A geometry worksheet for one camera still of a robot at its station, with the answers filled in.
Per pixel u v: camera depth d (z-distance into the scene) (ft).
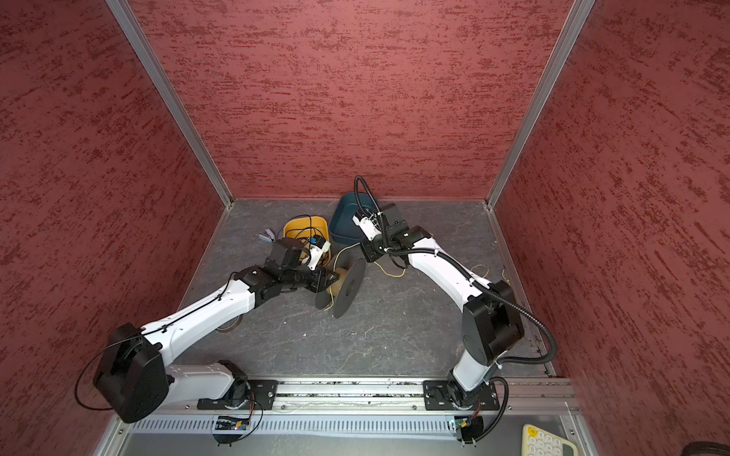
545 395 2.48
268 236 3.50
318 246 2.39
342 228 3.76
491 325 1.47
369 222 2.44
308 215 3.86
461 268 1.65
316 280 2.33
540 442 2.19
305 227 3.55
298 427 2.54
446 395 2.42
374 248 2.42
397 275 2.48
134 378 1.35
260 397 2.44
